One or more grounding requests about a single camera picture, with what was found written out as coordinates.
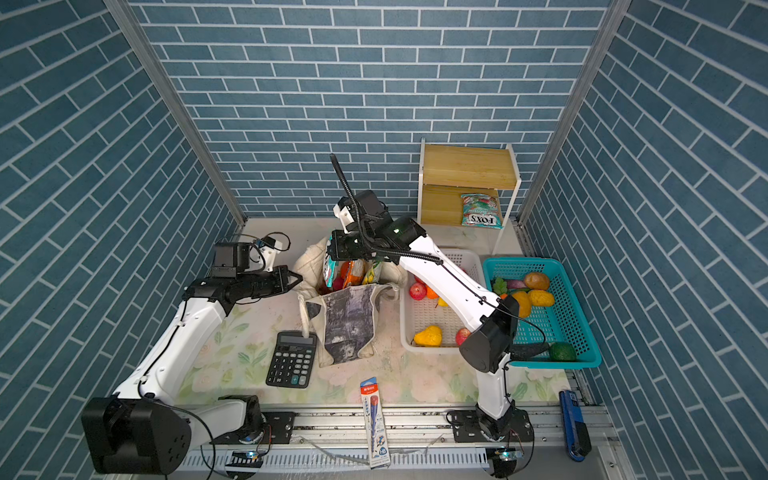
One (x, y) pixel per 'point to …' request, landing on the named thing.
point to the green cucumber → (562, 352)
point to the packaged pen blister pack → (374, 427)
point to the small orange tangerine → (431, 293)
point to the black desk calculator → (292, 360)
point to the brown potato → (537, 281)
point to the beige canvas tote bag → (346, 318)
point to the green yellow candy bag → (371, 276)
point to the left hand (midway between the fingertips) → (302, 276)
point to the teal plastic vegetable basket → (560, 322)
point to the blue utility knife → (576, 435)
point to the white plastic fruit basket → (416, 314)
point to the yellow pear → (429, 337)
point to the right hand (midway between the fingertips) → (322, 248)
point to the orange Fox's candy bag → (353, 272)
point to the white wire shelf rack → (448, 171)
